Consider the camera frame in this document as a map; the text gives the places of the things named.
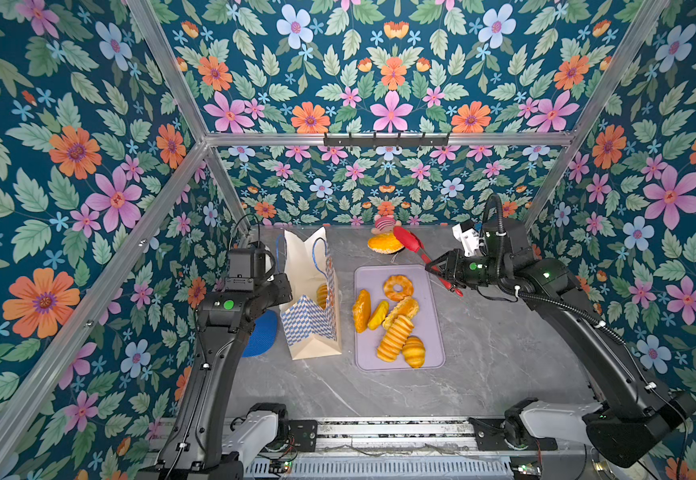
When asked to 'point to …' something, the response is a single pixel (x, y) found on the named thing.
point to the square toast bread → (407, 306)
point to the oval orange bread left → (361, 310)
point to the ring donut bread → (407, 289)
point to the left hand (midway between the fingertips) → (286, 276)
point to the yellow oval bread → (379, 315)
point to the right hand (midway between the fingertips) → (429, 265)
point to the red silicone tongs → (411, 241)
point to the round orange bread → (387, 243)
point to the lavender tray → (427, 327)
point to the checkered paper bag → (310, 313)
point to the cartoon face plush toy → (385, 224)
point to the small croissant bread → (414, 351)
